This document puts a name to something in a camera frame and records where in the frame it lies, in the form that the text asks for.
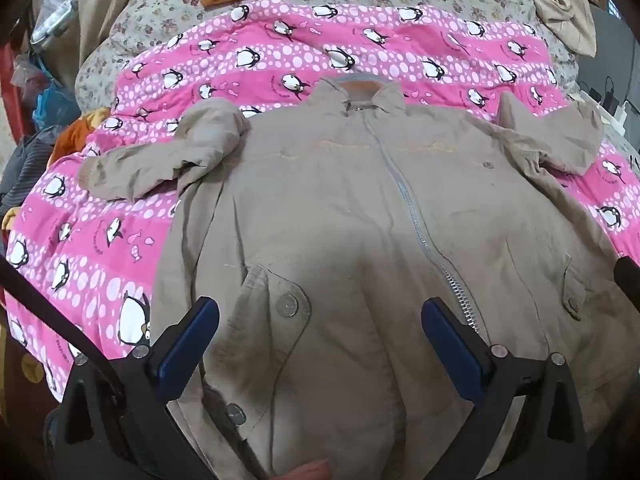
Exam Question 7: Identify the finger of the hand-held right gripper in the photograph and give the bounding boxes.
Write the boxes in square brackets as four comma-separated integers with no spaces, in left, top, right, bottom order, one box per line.
[614,256,640,312]

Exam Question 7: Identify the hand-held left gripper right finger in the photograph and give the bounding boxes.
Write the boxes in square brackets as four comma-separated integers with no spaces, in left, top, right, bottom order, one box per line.
[421,297,588,480]

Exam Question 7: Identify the knotted beige curtain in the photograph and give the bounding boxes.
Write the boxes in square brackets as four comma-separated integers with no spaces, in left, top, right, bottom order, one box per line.
[500,0,599,58]

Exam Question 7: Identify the floral bedspread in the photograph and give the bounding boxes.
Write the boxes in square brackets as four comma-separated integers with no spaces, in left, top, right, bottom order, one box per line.
[75,0,581,111]

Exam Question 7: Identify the person's left hand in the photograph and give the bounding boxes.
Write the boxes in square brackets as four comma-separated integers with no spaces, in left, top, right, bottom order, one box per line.
[287,459,333,480]

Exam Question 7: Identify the pink penguin blanket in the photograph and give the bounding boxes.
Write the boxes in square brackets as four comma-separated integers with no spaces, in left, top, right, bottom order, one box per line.
[0,0,640,406]

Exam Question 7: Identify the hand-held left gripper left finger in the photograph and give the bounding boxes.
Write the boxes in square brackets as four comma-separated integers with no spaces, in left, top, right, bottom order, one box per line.
[45,296,221,480]

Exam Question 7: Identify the black charger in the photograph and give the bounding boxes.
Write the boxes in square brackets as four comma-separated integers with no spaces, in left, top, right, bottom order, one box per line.
[589,76,617,111]

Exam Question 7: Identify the clear plastic bag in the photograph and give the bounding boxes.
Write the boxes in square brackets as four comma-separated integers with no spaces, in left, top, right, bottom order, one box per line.
[29,0,81,56]

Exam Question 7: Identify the hanging beige curtain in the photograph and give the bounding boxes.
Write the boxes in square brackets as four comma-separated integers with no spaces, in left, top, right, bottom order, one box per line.
[45,0,168,88]

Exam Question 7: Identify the beige zip jacket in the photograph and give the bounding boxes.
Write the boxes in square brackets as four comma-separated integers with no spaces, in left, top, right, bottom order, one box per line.
[82,76,640,480]

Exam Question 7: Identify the blue plastic bag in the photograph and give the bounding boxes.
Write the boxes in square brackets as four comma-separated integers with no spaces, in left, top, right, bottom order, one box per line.
[32,84,82,132]

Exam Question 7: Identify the black cable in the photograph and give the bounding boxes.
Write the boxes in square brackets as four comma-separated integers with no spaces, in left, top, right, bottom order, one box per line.
[0,259,211,480]

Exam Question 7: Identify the grey striped cloth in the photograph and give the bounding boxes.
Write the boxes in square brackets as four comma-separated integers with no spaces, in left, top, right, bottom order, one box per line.
[0,124,67,213]

